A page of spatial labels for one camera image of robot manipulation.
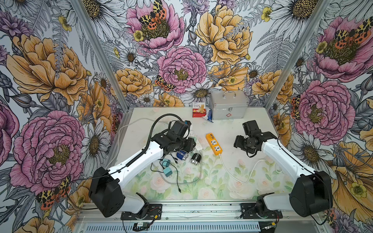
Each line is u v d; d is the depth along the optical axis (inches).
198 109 45.6
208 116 44.0
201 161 36.0
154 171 34.5
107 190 15.7
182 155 36.1
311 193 16.2
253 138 24.3
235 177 33.5
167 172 33.7
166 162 35.1
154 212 28.7
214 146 37.7
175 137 23.7
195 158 35.4
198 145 38.1
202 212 29.9
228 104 40.3
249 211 28.7
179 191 31.9
